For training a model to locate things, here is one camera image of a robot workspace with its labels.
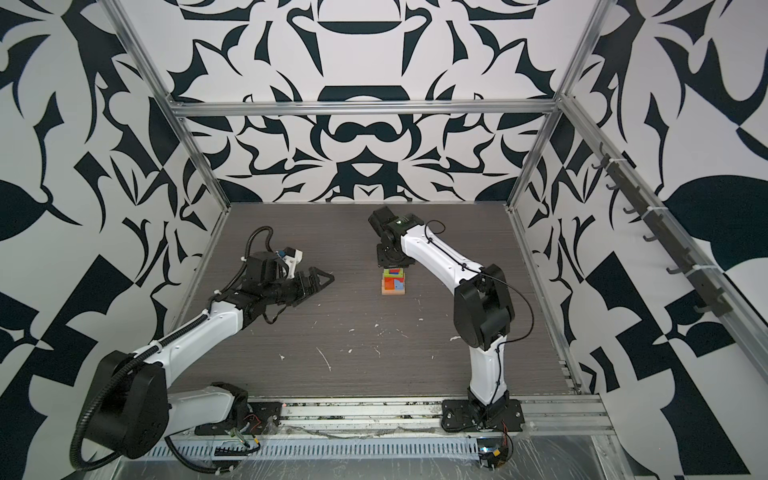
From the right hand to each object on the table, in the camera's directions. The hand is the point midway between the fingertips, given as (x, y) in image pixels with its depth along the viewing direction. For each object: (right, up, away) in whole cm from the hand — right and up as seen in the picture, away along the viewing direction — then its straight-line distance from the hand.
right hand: (391, 260), depth 90 cm
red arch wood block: (-1, -8, +7) cm, 10 cm away
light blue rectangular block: (+2, -8, +5) cm, 10 cm away
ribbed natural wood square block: (-1, -4, +4) cm, 6 cm away
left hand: (-17, -5, -7) cm, 19 cm away
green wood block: (0, -5, +4) cm, 7 cm away
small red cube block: (+2, -6, +4) cm, 8 cm away
